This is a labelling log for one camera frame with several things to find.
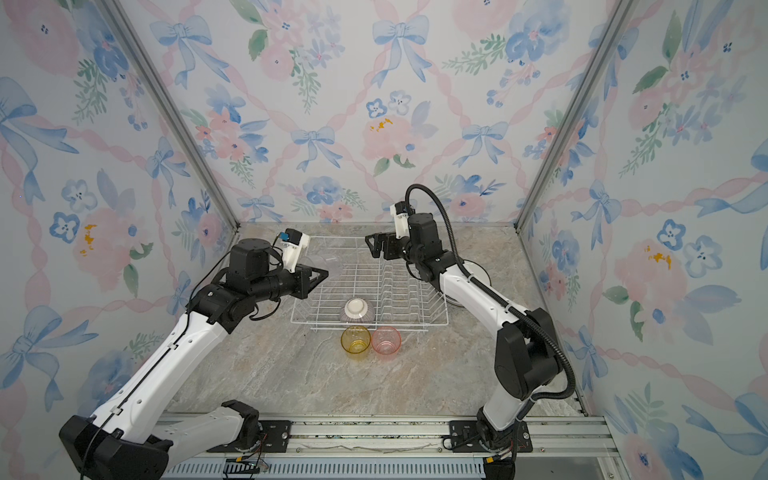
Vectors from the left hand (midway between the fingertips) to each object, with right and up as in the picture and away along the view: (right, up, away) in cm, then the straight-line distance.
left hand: (326, 270), depth 71 cm
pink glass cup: (+14, -22, +18) cm, 32 cm away
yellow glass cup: (+5, -22, +18) cm, 28 cm away
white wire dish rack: (+19, -11, +29) cm, 37 cm away
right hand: (+12, +10, +12) cm, 20 cm away
